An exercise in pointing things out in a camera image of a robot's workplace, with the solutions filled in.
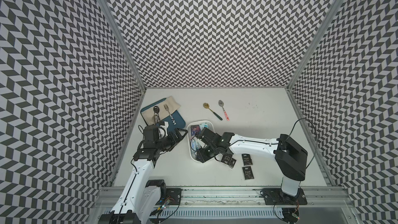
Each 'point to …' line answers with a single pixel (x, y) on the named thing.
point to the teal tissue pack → (203, 125)
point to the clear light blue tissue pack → (194, 145)
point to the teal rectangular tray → (175, 121)
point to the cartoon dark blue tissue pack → (195, 129)
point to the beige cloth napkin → (171, 104)
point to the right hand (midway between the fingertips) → (200, 159)
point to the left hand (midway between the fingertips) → (183, 136)
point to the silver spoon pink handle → (221, 103)
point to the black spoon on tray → (156, 110)
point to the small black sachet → (232, 162)
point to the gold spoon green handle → (207, 106)
